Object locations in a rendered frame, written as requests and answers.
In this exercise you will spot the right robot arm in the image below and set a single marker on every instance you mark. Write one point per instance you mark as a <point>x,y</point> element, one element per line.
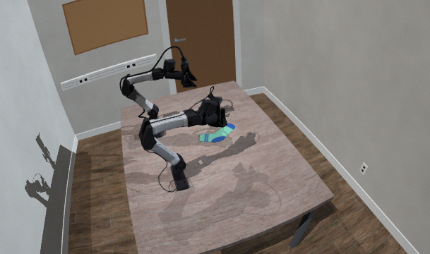
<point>190,118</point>

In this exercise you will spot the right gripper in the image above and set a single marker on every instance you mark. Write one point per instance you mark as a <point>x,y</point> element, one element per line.
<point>219,119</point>

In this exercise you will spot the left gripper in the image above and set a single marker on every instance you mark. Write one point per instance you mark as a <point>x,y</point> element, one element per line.
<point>187,80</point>

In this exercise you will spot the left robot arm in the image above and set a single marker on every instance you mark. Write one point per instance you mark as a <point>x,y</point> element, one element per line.
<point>156,74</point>

